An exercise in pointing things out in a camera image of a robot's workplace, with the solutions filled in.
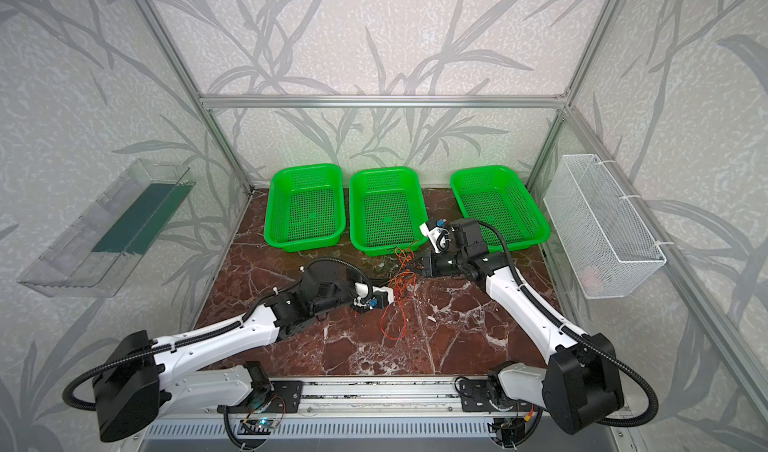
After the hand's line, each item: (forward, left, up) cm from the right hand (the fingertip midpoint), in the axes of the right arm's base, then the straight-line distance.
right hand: (413, 255), depth 79 cm
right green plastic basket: (+41, -33, -20) cm, 56 cm away
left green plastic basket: (+34, +41, -20) cm, 57 cm away
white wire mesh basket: (-5, -40, +16) cm, 43 cm away
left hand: (-4, +6, +2) cm, 8 cm away
